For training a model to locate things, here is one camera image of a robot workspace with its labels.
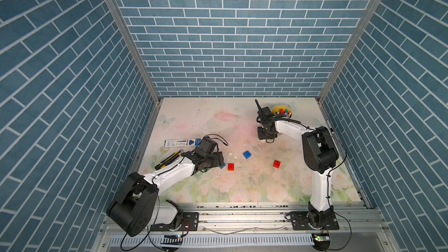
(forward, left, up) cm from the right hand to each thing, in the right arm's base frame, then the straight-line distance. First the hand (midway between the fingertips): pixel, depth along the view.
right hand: (263, 136), depth 101 cm
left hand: (-19, +22, +3) cm, 30 cm away
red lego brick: (-21, +17, 0) cm, 27 cm away
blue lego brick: (-13, +9, 0) cm, 16 cm away
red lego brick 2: (-17, -6, +1) cm, 18 cm away
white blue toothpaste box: (-10, +50, +1) cm, 51 cm away
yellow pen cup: (+10, -9, +12) cm, 18 cm away
